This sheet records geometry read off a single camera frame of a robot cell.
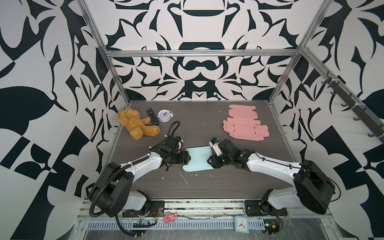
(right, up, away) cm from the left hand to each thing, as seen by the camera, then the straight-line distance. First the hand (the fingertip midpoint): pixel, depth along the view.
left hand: (186, 155), depth 87 cm
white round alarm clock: (-16, +23, +21) cm, 36 cm away
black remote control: (-24, +20, +20) cm, 37 cm away
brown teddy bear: (-31, +16, +7) cm, 36 cm away
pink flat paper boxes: (+38, +16, +18) cm, 45 cm away
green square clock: (+26, -27, -18) cm, 41 cm away
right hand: (+14, -1, -2) cm, 14 cm away
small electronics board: (+40, -30, -17) cm, 53 cm away
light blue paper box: (+7, 0, -1) cm, 7 cm away
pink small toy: (-7, -24, -17) cm, 31 cm away
